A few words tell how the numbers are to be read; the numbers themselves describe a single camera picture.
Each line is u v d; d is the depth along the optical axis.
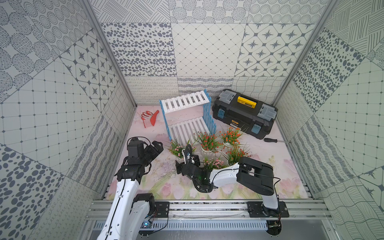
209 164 0.75
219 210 0.76
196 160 0.79
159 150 0.72
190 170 0.64
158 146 0.72
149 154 0.68
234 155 0.79
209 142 0.83
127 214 0.45
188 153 0.73
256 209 0.73
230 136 0.85
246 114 0.94
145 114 1.14
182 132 1.02
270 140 0.99
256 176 0.50
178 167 0.76
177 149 0.80
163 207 0.75
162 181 0.84
